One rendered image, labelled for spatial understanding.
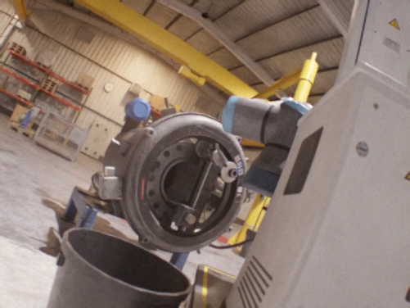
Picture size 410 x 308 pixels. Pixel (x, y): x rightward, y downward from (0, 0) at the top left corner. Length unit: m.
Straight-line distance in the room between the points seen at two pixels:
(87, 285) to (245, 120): 0.74
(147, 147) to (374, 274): 1.10
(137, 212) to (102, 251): 0.58
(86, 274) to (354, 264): 0.43
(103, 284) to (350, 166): 0.44
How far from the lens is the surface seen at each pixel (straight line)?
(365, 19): 1.17
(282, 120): 0.96
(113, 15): 13.03
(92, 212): 1.64
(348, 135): 0.40
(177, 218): 1.39
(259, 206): 5.10
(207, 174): 1.45
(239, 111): 1.01
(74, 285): 0.57
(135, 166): 1.30
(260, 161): 0.91
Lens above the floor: 0.56
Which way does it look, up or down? 9 degrees up
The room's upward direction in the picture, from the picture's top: 24 degrees clockwise
